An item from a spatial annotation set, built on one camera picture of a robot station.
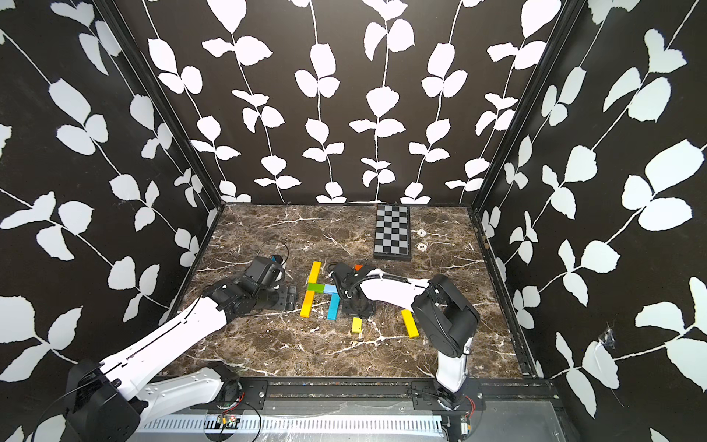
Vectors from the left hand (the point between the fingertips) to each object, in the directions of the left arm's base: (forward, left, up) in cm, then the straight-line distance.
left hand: (289, 291), depth 81 cm
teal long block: (0, -12, -12) cm, 17 cm away
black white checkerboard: (+26, -35, -11) cm, 45 cm away
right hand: (-2, -18, -11) cm, 21 cm away
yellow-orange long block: (+1, -4, -11) cm, 12 cm away
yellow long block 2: (-7, -20, -11) cm, 24 cm away
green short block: (+6, -7, -11) cm, 15 cm away
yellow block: (-6, -37, -12) cm, 40 cm away
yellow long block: (+13, -5, -12) cm, 18 cm away
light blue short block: (+8, -11, -15) cm, 20 cm away
